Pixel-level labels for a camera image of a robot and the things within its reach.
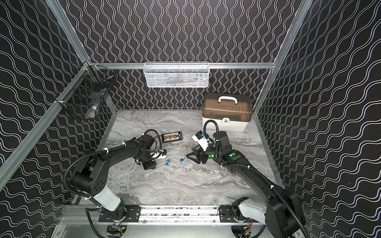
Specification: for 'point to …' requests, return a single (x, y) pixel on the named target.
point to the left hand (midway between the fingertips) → (151, 162)
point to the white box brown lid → (231, 112)
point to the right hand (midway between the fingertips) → (191, 150)
